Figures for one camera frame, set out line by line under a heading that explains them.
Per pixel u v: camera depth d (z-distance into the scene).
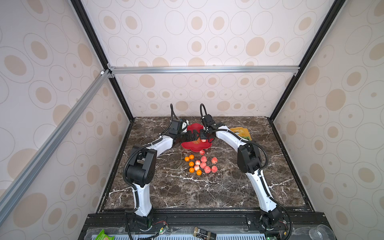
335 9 0.69
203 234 0.68
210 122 0.83
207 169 0.89
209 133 0.79
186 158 0.95
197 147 1.03
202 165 0.91
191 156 0.97
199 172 0.90
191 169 0.90
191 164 0.92
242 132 1.10
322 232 0.70
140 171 0.51
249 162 0.63
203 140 1.04
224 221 0.75
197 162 0.92
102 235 0.69
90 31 0.75
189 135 0.85
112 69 0.90
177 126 0.78
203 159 0.94
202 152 0.97
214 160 0.93
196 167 0.91
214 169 0.89
